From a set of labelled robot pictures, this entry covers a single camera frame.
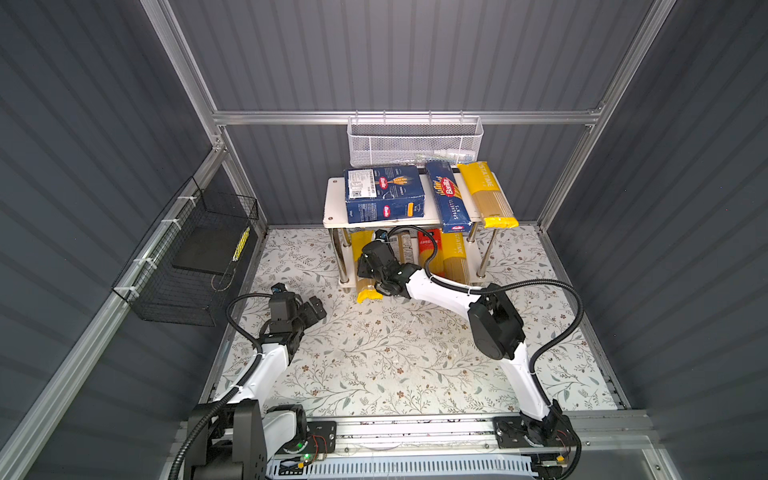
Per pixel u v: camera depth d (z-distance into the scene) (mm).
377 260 725
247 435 411
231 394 445
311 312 804
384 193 709
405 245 1024
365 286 911
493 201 756
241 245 782
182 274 720
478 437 751
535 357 577
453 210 719
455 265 963
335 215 764
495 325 568
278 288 786
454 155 908
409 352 888
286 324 668
